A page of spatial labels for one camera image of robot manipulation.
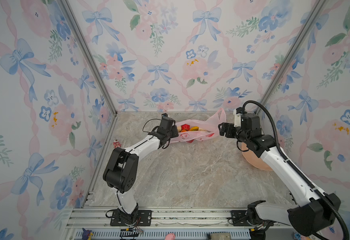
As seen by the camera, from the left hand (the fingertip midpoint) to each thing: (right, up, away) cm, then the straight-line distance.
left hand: (176, 128), depth 93 cm
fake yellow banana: (+13, 0, +12) cm, 18 cm away
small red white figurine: (-39, -10, +5) cm, 41 cm away
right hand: (+26, +1, -14) cm, 29 cm away
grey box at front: (+19, -48, -26) cm, 58 cm away
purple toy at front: (-40, -46, -27) cm, 67 cm away
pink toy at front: (-3, -50, -24) cm, 55 cm away
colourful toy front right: (+55, -49, -25) cm, 78 cm away
